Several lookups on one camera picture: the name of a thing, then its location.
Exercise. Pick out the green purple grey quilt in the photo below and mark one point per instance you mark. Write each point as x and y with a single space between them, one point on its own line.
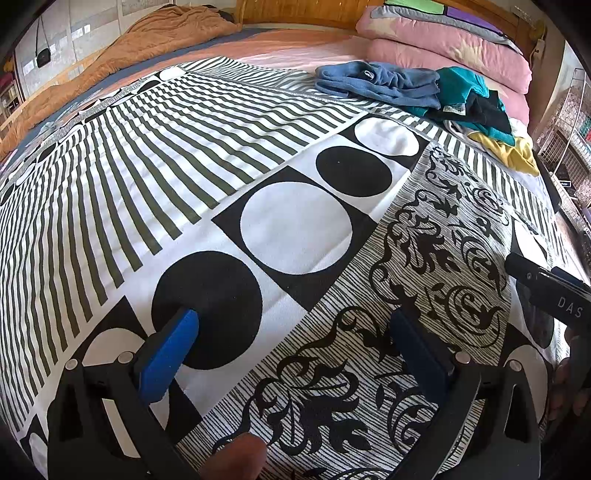
415 9

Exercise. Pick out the person's right hand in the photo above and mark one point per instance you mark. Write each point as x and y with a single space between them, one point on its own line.
563 392

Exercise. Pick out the black and white printed blanket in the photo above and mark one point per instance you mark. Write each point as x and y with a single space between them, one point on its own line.
277 230

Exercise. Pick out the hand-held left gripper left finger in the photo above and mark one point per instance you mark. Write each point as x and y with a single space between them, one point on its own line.
168 355

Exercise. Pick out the person's left hand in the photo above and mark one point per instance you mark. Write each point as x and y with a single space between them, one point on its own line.
235 457

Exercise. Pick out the pink bed sheet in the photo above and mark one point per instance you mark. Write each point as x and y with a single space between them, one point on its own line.
295 46

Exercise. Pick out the blue garment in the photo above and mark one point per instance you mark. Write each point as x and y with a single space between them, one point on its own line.
369 83

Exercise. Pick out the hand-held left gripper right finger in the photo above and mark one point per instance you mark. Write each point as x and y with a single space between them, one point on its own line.
415 341

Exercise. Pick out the wooden bed side rail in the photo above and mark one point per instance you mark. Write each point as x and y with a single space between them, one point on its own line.
69 69

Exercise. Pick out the yellow garment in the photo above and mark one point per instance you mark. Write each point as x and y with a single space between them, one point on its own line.
517 154

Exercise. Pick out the orange blanket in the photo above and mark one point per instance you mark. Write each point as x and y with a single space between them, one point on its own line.
138 46

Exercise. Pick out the wall shelf with books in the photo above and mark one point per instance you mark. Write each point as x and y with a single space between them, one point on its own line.
8 99

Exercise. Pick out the plain pink pillow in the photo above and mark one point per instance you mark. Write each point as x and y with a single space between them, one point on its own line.
401 53

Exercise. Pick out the wooden headboard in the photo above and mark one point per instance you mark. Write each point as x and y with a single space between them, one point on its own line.
300 11

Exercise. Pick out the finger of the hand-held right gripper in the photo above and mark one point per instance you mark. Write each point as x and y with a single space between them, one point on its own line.
563 274
519 267

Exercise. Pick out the black garment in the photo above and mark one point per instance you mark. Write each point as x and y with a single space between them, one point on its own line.
489 113

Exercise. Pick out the pink pillow with pale patches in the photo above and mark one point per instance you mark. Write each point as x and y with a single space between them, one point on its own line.
438 50

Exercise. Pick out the teal garment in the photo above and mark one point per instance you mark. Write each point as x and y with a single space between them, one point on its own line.
461 83

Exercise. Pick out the black shoulder bag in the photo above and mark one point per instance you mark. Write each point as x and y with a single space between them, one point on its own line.
44 56

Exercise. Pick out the white garment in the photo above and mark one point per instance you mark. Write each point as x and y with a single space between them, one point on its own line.
457 127

